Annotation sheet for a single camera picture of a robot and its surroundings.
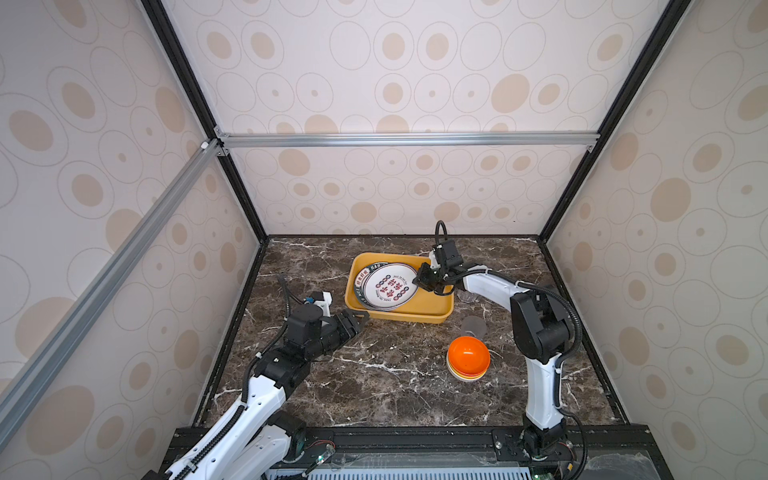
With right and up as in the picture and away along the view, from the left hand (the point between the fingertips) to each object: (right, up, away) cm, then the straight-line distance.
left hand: (372, 318), depth 74 cm
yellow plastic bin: (+15, -1, +22) cm, 27 cm away
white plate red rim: (+4, +6, +26) cm, 27 cm away
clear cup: (+30, -6, +16) cm, 35 cm away
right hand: (+12, +8, +24) cm, 28 cm away
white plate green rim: (-6, +7, +29) cm, 30 cm away
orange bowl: (+26, -12, +8) cm, 30 cm away
